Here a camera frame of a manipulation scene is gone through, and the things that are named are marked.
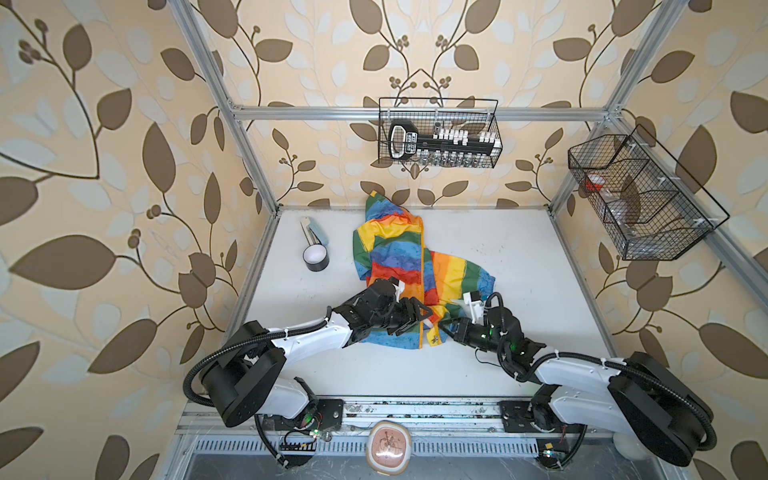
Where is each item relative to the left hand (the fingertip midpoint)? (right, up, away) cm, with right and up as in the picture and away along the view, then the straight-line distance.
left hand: (431, 315), depth 79 cm
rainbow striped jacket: (-11, +18, +26) cm, 34 cm away
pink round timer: (-11, -28, -11) cm, 32 cm away
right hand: (+2, -4, +3) cm, 5 cm away
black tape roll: (-38, +14, +27) cm, 49 cm away
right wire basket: (+54, +28, -5) cm, 61 cm away
